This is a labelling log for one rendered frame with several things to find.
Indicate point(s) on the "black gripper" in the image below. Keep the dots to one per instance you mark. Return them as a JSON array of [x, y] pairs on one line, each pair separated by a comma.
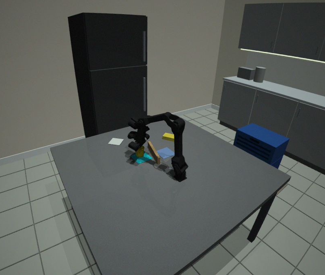
[[140, 140]]

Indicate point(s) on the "yellow rectangular block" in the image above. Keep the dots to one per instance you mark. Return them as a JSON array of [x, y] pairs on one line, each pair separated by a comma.
[[168, 136]]

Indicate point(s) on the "olive yellow cup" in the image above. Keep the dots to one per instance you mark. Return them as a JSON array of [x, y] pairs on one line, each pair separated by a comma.
[[140, 152]]

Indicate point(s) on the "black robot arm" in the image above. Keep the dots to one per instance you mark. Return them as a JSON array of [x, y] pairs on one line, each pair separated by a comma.
[[177, 127]]

